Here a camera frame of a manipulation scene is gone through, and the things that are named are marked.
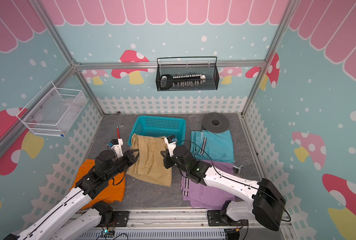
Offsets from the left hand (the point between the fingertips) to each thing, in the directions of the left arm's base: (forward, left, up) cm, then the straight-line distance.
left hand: (142, 153), depth 75 cm
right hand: (0, -10, +1) cm, 10 cm away
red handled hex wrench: (+29, +28, -21) cm, 46 cm away
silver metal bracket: (+1, -53, -19) cm, 56 cm away
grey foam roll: (+34, -43, -14) cm, 57 cm away
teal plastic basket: (+33, -2, -18) cm, 37 cm away
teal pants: (+17, -37, -18) cm, 45 cm away
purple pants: (-15, -31, -19) cm, 40 cm away
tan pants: (-4, -4, -4) cm, 7 cm away
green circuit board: (-32, +15, -22) cm, 42 cm away
